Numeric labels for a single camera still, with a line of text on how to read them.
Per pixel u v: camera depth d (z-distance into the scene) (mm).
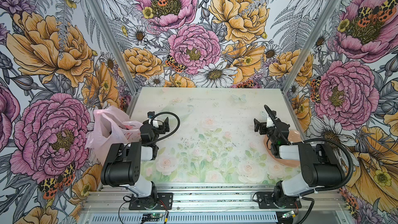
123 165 460
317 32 893
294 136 948
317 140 550
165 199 747
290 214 714
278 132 717
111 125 660
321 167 460
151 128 811
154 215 713
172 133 714
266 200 743
